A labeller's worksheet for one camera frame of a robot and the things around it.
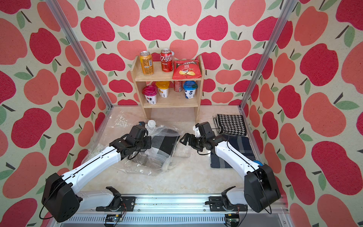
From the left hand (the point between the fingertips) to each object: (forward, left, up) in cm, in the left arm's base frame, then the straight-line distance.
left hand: (151, 142), depth 83 cm
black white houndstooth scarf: (+21, -54, -9) cm, 59 cm away
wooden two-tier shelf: (+30, -13, +7) cm, 34 cm away
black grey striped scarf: (+3, -7, -7) cm, 10 cm away
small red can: (+38, -16, +13) cm, 43 cm away
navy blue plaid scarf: (+6, -60, -11) cm, 61 cm away
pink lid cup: (+26, +2, +17) cm, 31 cm away
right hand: (-1, -20, -1) cm, 20 cm away
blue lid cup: (+32, -23, +17) cm, 43 cm away
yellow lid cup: (+33, -6, +15) cm, 36 cm away
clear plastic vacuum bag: (+26, +31, -16) cm, 44 cm away
